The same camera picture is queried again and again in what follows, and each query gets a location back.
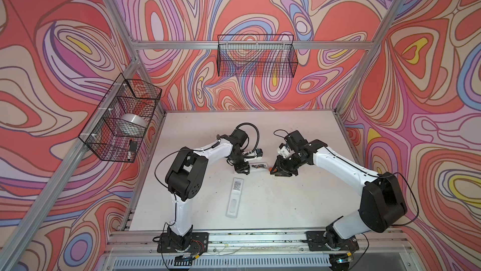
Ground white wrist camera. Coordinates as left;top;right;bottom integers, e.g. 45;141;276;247
278;143;293;158
244;149;263;159

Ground silver tape roll in basket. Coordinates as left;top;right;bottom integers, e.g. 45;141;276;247
117;113;147;137

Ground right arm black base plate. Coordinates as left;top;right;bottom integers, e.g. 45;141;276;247
303;231;359;252

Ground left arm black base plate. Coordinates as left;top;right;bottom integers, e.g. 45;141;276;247
153;232;209;253

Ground black wire basket wall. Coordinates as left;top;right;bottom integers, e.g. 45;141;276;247
217;33;298;78
78;74;162;163

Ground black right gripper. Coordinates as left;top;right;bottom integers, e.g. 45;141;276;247
269;151;307;177

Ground black wire basket left wall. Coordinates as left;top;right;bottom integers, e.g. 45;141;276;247
78;74;162;163

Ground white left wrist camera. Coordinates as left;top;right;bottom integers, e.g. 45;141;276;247
244;149;263;159

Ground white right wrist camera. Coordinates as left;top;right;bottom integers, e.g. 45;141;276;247
278;143;293;158

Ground black wire basket back wall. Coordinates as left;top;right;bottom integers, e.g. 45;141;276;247
217;33;298;78

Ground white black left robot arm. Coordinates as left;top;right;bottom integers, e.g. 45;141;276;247
165;128;250;237

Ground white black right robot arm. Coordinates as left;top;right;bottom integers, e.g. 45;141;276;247
270;130;407;245

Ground aluminium frame rails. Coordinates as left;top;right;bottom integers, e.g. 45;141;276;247
1;0;393;238

